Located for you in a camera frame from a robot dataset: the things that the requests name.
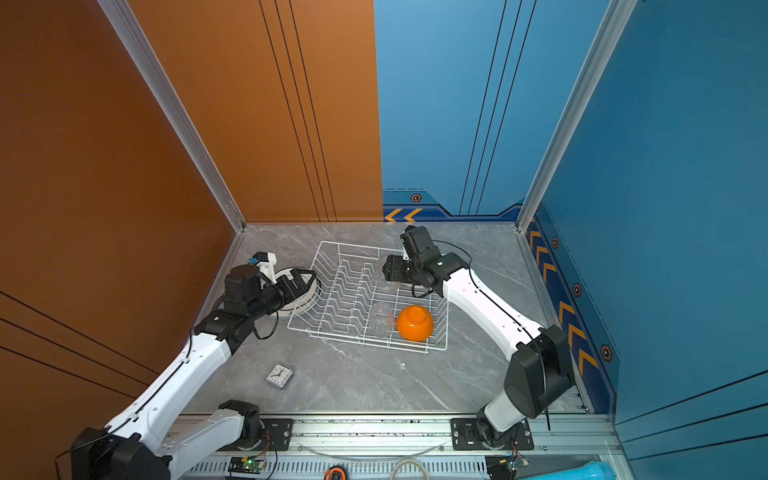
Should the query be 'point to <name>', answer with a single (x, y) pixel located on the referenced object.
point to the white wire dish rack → (347, 297)
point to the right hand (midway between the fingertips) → (390, 269)
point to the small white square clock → (279, 376)
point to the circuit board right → (503, 467)
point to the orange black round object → (328, 473)
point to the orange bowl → (415, 323)
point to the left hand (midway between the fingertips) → (308, 276)
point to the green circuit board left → (243, 464)
